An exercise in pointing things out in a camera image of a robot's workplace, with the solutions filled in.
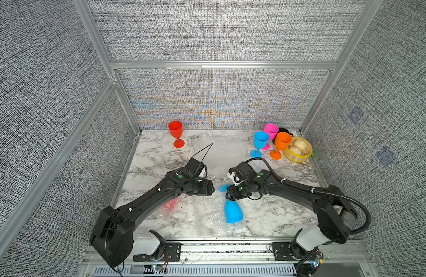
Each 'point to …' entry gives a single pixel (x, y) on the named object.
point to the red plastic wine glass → (175, 127)
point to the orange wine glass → (283, 140)
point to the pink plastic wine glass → (272, 129)
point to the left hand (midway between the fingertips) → (211, 189)
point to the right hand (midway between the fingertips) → (229, 192)
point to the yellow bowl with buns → (299, 149)
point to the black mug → (283, 130)
